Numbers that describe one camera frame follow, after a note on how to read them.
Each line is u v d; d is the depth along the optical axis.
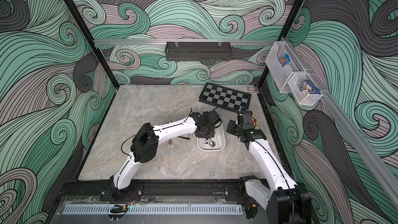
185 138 0.89
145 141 0.58
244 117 0.61
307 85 0.66
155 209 0.70
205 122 0.65
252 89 1.17
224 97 1.09
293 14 0.81
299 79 0.74
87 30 0.89
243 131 0.60
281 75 0.85
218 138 0.92
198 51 0.94
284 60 0.83
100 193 0.73
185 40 0.95
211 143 0.89
